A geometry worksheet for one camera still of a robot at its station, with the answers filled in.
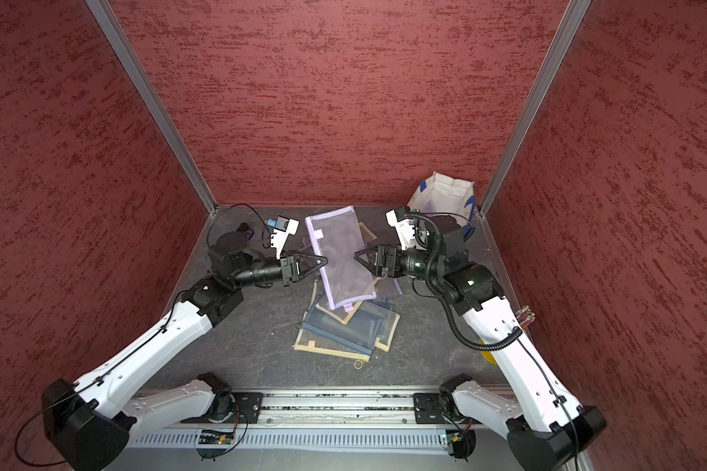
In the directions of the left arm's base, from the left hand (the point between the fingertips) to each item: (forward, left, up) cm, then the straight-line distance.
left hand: (324, 268), depth 64 cm
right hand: (+1, -9, +1) cm, 9 cm away
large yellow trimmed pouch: (-7, +5, -30) cm, 31 cm away
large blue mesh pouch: (-3, -8, -30) cm, 31 cm away
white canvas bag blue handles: (+42, -38, -17) cm, 59 cm away
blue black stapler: (+35, +37, -27) cm, 57 cm away
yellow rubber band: (-12, -7, -32) cm, 35 cm away
